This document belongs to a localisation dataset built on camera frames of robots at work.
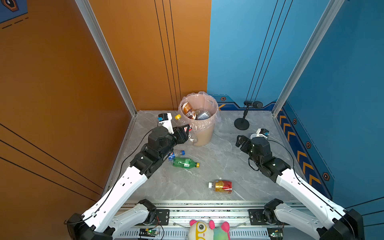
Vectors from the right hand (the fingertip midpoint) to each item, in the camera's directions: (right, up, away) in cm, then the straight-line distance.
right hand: (241, 140), depth 80 cm
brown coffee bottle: (-29, +16, +3) cm, 33 cm away
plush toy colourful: (-21, -38, -15) cm, 46 cm away
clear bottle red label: (-32, +9, -10) cm, 35 cm away
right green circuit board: (+14, -44, -9) cm, 47 cm away
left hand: (-29, +8, -11) cm, 32 cm away
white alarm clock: (+4, +3, -10) cm, 11 cm away
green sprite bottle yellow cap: (-31, -14, +7) cm, 35 cm away
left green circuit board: (-45, -43, -10) cm, 63 cm away
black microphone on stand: (+11, +9, +33) cm, 35 cm away
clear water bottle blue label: (-19, +14, +7) cm, 25 cm away
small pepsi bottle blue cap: (-39, -12, +10) cm, 42 cm away
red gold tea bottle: (-11, -24, -1) cm, 27 cm away
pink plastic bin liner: (-22, +17, +13) cm, 30 cm away
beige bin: (-19, -1, +16) cm, 25 cm away
